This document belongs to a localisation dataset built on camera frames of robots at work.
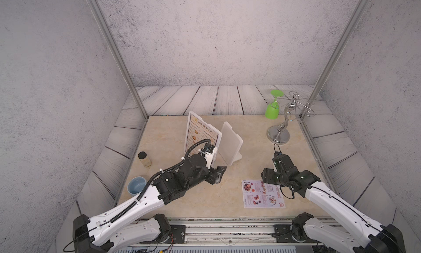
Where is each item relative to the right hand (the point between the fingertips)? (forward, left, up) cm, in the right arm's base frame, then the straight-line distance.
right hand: (268, 175), depth 81 cm
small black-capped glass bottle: (+10, +66, +1) cm, 66 cm away
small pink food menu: (-6, +5, -10) cm, 13 cm away
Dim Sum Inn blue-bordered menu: (+18, +34, +13) cm, 41 cm away
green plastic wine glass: (+39, -8, +8) cm, 40 cm away
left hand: (-3, +23, +14) cm, 27 cm away
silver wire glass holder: (+32, -15, -8) cm, 36 cm away
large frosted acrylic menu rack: (+21, +34, +19) cm, 44 cm away
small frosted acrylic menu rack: (+14, +18, +6) cm, 24 cm away
